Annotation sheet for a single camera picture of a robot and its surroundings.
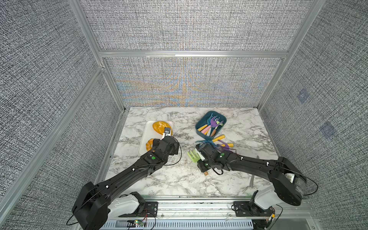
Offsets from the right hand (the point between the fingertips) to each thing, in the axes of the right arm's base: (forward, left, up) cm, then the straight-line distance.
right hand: (197, 161), depth 84 cm
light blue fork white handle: (+24, -10, -5) cm, 26 cm away
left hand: (+8, +16, +10) cm, 21 cm away
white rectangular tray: (+25, +35, -7) cm, 43 cm away
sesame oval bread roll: (+26, +25, -2) cm, 37 cm away
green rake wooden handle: (+24, -14, -5) cm, 28 cm away
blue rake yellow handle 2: (+17, -11, -7) cm, 21 cm away
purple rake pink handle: (+30, -14, -3) cm, 34 cm away
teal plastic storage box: (+32, -6, -3) cm, 33 cm away
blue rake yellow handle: (+31, -10, -4) cm, 33 cm away
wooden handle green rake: (+3, +2, -1) cm, 4 cm away
